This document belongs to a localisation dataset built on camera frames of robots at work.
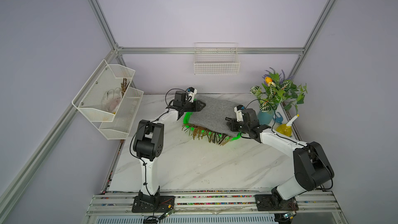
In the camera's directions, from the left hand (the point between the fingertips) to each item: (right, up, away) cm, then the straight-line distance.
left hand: (202, 105), depth 97 cm
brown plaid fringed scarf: (-3, -17, -8) cm, 19 cm away
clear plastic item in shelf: (-47, +3, -18) cm, 51 cm away
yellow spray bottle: (+49, -14, -7) cm, 52 cm away
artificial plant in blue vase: (+38, +8, -20) cm, 43 cm away
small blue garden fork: (+53, -10, +9) cm, 54 cm away
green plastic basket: (-5, -14, -6) cm, 16 cm away
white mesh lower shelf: (-41, -12, -22) cm, 48 cm away
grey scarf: (+6, -7, -4) cm, 10 cm away
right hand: (+16, -12, -5) cm, 21 cm away
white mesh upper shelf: (-52, +4, -19) cm, 55 cm away
